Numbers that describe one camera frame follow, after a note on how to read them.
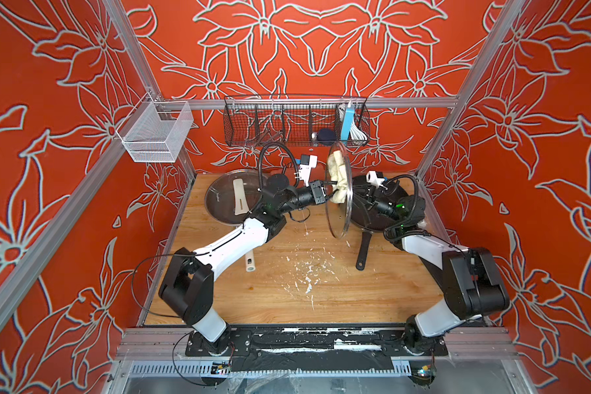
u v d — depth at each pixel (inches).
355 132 36.4
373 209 27.9
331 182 26.2
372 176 29.9
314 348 28.6
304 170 25.7
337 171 25.2
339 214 41.2
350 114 35.2
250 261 30.6
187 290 17.2
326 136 37.7
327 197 25.3
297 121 38.2
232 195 37.1
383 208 27.6
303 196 24.9
